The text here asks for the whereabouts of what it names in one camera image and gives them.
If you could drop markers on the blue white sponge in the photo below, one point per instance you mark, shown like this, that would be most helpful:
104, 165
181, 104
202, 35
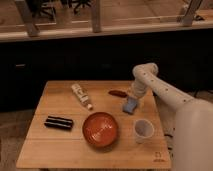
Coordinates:
130, 105

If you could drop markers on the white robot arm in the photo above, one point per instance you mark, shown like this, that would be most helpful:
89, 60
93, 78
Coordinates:
193, 135

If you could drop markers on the dark red sausage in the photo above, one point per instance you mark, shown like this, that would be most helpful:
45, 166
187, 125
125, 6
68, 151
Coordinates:
118, 93

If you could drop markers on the white tube bottle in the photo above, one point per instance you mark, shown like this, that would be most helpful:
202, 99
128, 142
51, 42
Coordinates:
82, 96

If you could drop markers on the wooden table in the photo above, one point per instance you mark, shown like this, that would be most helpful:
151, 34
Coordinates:
65, 135

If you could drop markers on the red orange bowl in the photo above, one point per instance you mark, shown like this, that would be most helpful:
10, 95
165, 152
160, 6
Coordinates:
100, 129

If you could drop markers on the clear plastic cup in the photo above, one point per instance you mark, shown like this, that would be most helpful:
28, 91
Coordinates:
143, 129

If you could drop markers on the black white striped box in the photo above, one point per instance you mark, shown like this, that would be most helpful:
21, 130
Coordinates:
59, 123

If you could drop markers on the black office chair base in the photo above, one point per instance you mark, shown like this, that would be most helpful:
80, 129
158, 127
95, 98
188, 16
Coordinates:
41, 7

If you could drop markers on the middle metal post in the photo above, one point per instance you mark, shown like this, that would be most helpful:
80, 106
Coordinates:
95, 16

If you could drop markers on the metal post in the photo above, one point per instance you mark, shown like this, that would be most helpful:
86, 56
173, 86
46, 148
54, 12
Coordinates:
26, 16
95, 16
188, 17

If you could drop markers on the right metal post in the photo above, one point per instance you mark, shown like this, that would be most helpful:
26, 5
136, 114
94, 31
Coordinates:
188, 17

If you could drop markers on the left metal post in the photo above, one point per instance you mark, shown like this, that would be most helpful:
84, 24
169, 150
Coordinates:
26, 16

